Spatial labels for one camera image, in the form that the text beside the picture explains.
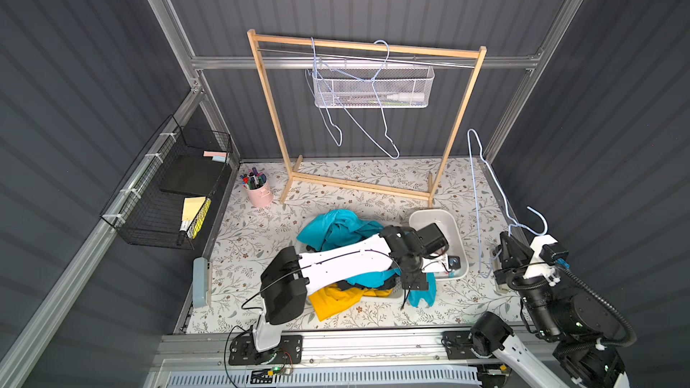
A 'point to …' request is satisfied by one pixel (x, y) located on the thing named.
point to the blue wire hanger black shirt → (375, 96)
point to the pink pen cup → (258, 187)
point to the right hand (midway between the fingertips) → (514, 236)
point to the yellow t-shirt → (332, 301)
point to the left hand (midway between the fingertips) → (421, 267)
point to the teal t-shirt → (331, 228)
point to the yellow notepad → (194, 214)
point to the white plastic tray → (449, 225)
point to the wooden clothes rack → (295, 176)
